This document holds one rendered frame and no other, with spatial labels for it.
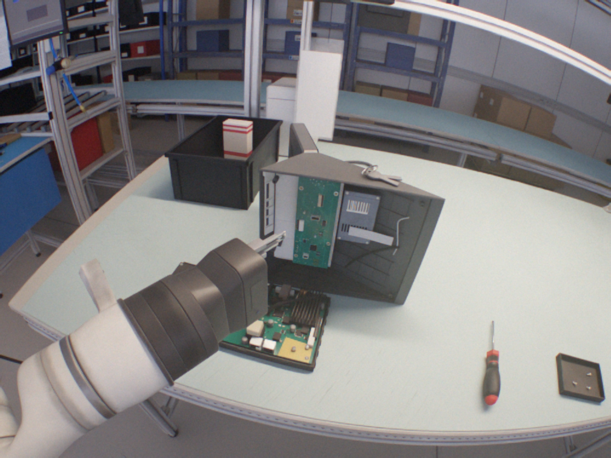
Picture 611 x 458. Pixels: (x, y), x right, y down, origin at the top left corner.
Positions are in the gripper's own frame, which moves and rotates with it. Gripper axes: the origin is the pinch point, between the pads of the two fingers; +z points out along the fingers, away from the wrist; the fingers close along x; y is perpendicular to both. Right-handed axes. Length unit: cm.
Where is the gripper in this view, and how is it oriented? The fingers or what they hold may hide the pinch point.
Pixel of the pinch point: (283, 235)
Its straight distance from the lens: 33.8
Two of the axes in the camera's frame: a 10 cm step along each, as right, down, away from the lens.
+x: 0.8, -8.0, -6.0
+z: 6.8, -4.0, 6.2
